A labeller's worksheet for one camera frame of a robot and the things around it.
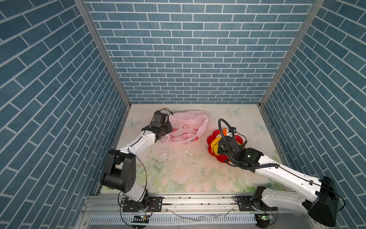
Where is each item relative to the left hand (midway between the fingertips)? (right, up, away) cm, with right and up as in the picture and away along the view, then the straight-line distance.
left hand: (170, 126), depth 92 cm
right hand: (+28, -8, -13) cm, 32 cm away
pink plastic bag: (+11, -1, +15) cm, 18 cm away
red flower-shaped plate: (+30, -6, +5) cm, 31 cm away
